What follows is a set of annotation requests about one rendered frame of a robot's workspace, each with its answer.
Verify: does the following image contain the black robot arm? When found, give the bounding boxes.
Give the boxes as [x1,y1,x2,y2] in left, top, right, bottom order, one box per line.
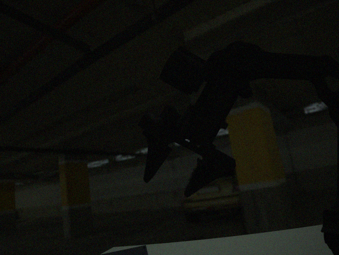
[159,41,339,255]

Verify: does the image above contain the dark grey sloped panel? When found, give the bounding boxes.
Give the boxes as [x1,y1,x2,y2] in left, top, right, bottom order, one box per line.
[101,245,148,255]

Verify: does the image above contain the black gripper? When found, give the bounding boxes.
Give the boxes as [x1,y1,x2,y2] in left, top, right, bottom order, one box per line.
[138,100,236,197]

